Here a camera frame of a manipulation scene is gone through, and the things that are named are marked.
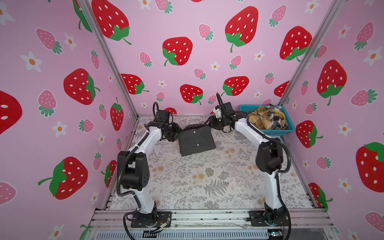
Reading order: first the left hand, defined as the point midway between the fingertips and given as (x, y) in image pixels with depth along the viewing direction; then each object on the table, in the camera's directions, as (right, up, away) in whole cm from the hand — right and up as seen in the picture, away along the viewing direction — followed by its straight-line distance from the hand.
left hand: (183, 131), depth 91 cm
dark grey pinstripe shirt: (+8, -5, -1) cm, 9 cm away
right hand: (+15, +5, +3) cm, 16 cm away
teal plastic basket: (+48, +17, +23) cm, 56 cm away
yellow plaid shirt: (+55, +9, +15) cm, 58 cm away
